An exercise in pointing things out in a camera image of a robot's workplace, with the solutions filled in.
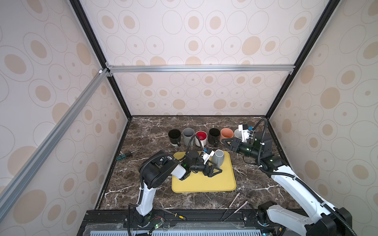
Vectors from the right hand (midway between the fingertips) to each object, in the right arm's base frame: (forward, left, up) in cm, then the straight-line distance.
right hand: (224, 141), depth 74 cm
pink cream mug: (+20, -7, -19) cm, 29 cm away
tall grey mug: (+18, +19, -16) cm, 31 cm away
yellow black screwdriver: (-28, +25, -24) cm, 45 cm away
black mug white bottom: (+15, +28, -16) cm, 35 cm away
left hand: (-6, 0, -18) cm, 19 cm away
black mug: (+16, +2, -17) cm, 24 cm away
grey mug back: (0, +1, -16) cm, 16 cm away
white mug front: (+19, +9, -20) cm, 29 cm away
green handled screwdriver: (+7, +60, -24) cm, 65 cm away
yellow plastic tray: (-11, -3, -24) cm, 27 cm away
